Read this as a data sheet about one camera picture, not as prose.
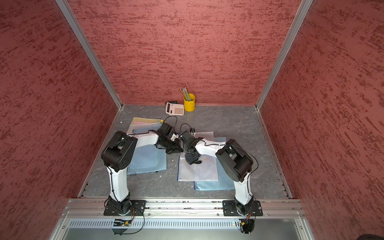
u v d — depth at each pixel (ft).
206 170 2.87
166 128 2.74
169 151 2.90
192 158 2.98
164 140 2.72
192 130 2.86
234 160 1.70
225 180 2.73
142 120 3.70
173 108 3.84
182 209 2.48
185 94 3.61
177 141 2.93
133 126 3.52
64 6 2.32
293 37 2.67
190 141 2.48
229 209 2.43
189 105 3.73
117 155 1.72
